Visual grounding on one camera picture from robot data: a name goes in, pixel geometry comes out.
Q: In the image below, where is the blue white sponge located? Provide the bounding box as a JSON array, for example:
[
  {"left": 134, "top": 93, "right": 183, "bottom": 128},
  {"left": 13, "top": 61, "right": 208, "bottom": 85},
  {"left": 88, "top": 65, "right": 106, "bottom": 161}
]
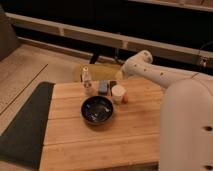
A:
[{"left": 98, "top": 80, "right": 108, "bottom": 95}]

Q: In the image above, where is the dark floor mat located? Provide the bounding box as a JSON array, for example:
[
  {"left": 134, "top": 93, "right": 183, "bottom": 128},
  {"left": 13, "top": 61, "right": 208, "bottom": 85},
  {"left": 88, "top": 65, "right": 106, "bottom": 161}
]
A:
[{"left": 0, "top": 82, "right": 54, "bottom": 169}]

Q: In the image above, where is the dark blue bowl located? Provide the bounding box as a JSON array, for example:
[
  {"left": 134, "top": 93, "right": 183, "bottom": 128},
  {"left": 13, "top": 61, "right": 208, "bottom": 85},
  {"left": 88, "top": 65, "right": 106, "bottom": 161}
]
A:
[{"left": 81, "top": 96, "right": 114, "bottom": 125}]

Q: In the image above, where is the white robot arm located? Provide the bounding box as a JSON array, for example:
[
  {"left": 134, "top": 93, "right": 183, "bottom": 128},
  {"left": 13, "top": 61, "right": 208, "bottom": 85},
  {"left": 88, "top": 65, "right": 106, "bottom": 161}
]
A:
[{"left": 122, "top": 50, "right": 213, "bottom": 171}]

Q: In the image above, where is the small orange object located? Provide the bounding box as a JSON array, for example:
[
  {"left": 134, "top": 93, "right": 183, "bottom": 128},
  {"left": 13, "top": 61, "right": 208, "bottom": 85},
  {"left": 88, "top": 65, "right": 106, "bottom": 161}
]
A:
[{"left": 123, "top": 93, "right": 128, "bottom": 103}]

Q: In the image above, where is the clear glass bottle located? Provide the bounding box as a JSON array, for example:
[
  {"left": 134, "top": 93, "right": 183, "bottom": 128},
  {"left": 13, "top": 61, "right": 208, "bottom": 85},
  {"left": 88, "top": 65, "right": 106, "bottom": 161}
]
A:
[{"left": 82, "top": 67, "right": 93, "bottom": 96}]

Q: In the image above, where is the white paper cup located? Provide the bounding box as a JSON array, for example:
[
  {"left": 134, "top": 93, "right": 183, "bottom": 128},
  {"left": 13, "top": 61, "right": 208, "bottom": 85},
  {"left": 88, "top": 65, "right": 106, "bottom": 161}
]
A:
[{"left": 112, "top": 85, "right": 126, "bottom": 103}]

